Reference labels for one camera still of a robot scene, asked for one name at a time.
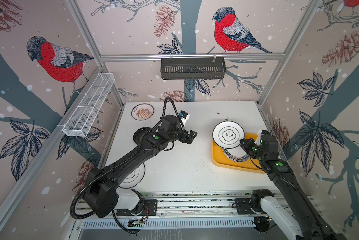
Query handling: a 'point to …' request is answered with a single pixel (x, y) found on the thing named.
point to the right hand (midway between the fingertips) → (238, 140)
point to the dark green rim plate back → (236, 154)
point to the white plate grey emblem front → (134, 178)
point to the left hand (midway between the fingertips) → (190, 130)
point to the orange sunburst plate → (142, 111)
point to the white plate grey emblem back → (228, 134)
